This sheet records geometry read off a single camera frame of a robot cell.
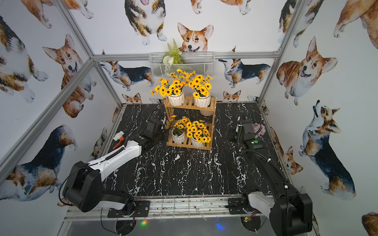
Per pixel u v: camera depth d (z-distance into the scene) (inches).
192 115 44.9
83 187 16.5
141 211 28.9
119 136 39.1
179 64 33.7
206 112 43.2
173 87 27.7
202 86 27.3
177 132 35.5
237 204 29.1
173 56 32.2
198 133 32.2
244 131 23.9
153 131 25.9
